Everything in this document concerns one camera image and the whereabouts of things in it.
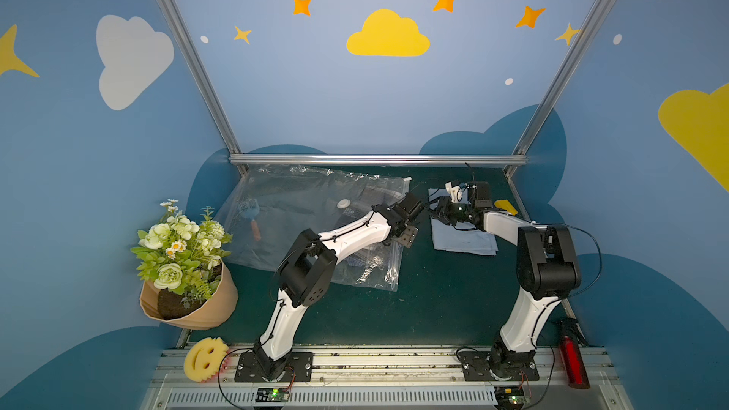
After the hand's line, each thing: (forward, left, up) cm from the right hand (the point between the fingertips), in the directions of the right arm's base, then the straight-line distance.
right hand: (430, 206), depth 97 cm
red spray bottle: (-40, -38, -10) cm, 56 cm away
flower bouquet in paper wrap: (-38, +62, +15) cm, 74 cm away
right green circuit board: (-53, -18, -10) cm, 56 cm away
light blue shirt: (-7, -11, -8) cm, 15 cm away
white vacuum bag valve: (+5, +32, -7) cm, 33 cm away
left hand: (-10, +9, -1) cm, 13 cm away
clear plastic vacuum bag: (+4, +61, -10) cm, 62 cm away
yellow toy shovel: (+10, -32, -10) cm, 35 cm away
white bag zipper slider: (+18, +7, -6) cm, 20 cm away
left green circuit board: (-56, +43, -10) cm, 71 cm away
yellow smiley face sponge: (-50, +62, -6) cm, 80 cm away
